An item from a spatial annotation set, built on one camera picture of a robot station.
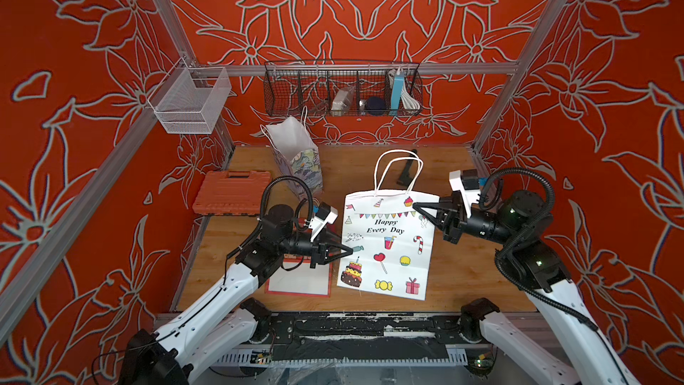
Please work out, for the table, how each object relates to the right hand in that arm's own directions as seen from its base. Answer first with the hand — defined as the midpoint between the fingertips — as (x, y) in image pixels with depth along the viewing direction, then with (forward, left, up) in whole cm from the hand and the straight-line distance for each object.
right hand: (413, 208), depth 55 cm
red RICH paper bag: (-3, +30, -37) cm, 47 cm away
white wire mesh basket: (+49, +71, -6) cm, 87 cm away
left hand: (-3, +13, -15) cm, 20 cm away
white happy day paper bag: (-4, +4, -10) cm, 11 cm away
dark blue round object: (+51, +4, -11) cm, 53 cm away
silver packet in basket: (+48, +16, -6) cm, 51 cm away
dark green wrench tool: (+38, -10, -37) cm, 54 cm away
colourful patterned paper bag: (+28, +30, -12) cm, 43 cm away
